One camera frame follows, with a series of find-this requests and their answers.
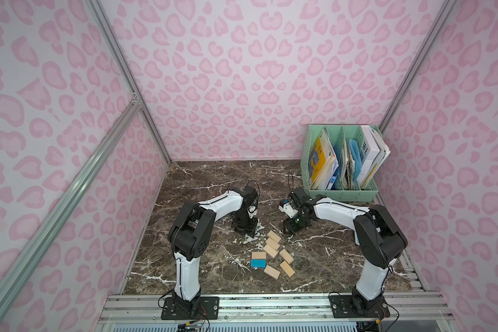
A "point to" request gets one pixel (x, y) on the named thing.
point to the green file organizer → (342, 162)
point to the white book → (375, 151)
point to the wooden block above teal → (259, 255)
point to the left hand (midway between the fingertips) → (251, 232)
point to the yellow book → (321, 156)
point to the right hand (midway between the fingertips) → (288, 228)
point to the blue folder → (357, 160)
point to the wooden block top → (274, 236)
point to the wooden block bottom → (272, 271)
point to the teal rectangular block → (258, 263)
